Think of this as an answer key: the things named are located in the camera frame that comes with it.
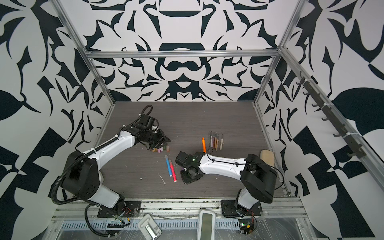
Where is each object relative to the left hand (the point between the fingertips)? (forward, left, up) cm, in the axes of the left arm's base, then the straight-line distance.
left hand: (171, 138), depth 84 cm
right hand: (-20, -8, -10) cm, 24 cm away
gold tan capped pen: (+5, -27, -14) cm, 31 cm away
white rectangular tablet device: (-39, -17, -8) cm, 44 cm away
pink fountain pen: (+7, -25, -13) cm, 29 cm away
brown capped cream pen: (+4, -31, -14) cm, 34 cm away
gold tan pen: (+3, -28, -13) cm, 31 cm away
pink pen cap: (-1, +9, -13) cm, 16 cm away
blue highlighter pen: (-11, +2, -12) cm, 16 cm away
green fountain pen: (+7, -23, -13) cm, 28 cm away
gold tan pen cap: (0, +11, -13) cm, 17 cm away
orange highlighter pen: (+2, -19, -13) cm, 23 cm away
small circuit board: (-40, -36, -14) cm, 56 cm away
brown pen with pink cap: (+5, -26, -14) cm, 30 cm away
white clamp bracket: (-39, +9, -12) cm, 42 cm away
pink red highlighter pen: (-18, -2, -13) cm, 22 cm away
